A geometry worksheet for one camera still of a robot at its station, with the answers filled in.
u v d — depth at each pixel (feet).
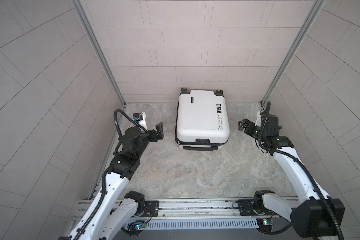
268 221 2.24
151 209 2.32
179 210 2.37
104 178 1.48
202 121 2.70
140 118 1.87
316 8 2.33
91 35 2.60
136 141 1.62
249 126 2.28
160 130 2.03
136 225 2.14
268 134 1.91
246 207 2.33
